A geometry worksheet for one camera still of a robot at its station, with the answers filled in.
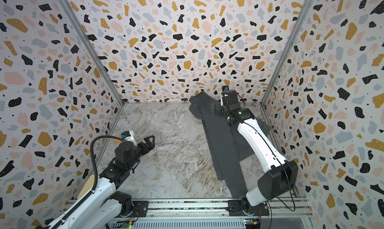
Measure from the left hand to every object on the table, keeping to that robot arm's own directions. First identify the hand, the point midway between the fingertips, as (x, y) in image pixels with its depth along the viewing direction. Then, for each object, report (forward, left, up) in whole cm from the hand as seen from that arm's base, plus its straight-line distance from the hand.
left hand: (149, 138), depth 79 cm
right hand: (+14, -38, +12) cm, 42 cm away
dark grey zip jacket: (-6, -46, -18) cm, 50 cm away
